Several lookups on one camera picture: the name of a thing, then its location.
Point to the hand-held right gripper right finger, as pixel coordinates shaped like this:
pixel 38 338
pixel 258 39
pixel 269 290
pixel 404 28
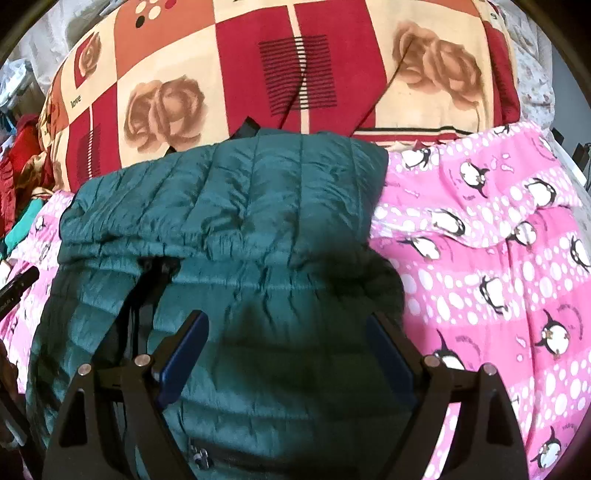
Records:
pixel 390 355

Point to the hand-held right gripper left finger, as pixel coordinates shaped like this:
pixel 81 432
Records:
pixel 181 351

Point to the green puffer jacket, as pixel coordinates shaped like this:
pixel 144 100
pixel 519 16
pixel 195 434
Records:
pixel 240 221

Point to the teal cloth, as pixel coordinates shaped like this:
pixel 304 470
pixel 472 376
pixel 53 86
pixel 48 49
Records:
pixel 23 230

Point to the red cloth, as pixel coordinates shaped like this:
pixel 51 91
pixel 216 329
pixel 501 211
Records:
pixel 18 157

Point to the pink penguin print blanket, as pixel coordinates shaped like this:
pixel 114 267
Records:
pixel 489 258

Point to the rose pattern checkered quilt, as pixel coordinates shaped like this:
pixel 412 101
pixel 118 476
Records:
pixel 286 64

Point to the white floral cloth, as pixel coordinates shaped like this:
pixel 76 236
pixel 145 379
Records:
pixel 535 78

